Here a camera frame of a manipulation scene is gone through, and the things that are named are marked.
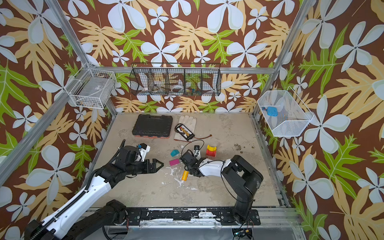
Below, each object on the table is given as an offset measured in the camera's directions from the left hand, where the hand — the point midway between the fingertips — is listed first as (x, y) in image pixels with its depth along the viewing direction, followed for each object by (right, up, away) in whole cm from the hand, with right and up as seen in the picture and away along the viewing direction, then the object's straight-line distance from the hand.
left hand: (157, 163), depth 77 cm
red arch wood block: (+30, +2, +16) cm, 34 cm away
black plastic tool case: (-11, +20, +31) cm, 38 cm away
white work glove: (+16, +22, +35) cm, 45 cm away
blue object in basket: (+65, +28, +9) cm, 72 cm away
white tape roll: (+9, +46, +22) cm, 52 cm away
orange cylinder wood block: (+14, -10, +11) cm, 20 cm away
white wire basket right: (+71, +27, +7) cm, 77 cm away
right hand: (+19, -4, +17) cm, 26 cm away
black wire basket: (+7, +51, +20) cm, 55 cm away
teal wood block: (+7, +2, +20) cm, 21 cm away
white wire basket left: (-40, +42, +9) cm, 59 cm away
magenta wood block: (+7, -4, +17) cm, 19 cm away
